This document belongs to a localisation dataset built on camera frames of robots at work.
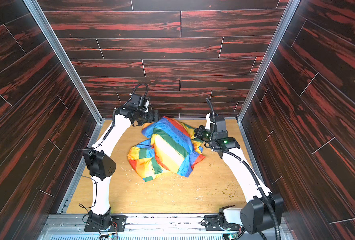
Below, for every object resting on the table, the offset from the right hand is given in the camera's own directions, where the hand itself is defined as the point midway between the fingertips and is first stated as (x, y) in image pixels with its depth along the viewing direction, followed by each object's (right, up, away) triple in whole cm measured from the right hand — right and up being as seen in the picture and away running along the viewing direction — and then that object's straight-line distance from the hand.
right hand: (197, 128), depth 79 cm
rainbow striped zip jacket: (-14, -10, +11) cm, 20 cm away
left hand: (-24, +7, +10) cm, 27 cm away
